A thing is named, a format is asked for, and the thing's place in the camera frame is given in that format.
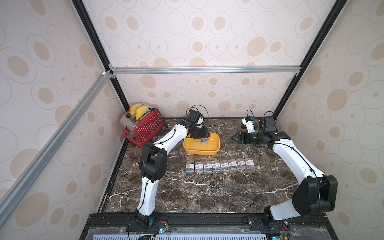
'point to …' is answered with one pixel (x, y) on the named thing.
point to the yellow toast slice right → (140, 110)
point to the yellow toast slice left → (133, 108)
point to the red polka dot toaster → (140, 131)
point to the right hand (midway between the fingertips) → (235, 138)
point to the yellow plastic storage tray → (194, 147)
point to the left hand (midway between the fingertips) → (210, 133)
